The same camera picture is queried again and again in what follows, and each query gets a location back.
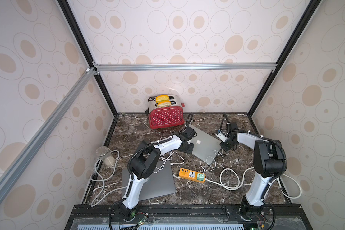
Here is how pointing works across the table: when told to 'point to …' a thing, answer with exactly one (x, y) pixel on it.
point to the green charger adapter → (200, 177)
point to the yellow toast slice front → (164, 104)
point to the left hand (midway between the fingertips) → (192, 149)
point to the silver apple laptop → (205, 146)
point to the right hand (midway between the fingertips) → (224, 146)
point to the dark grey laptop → (159, 183)
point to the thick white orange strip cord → (240, 183)
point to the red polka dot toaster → (166, 116)
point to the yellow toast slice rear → (161, 98)
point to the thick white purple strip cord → (102, 179)
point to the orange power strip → (190, 175)
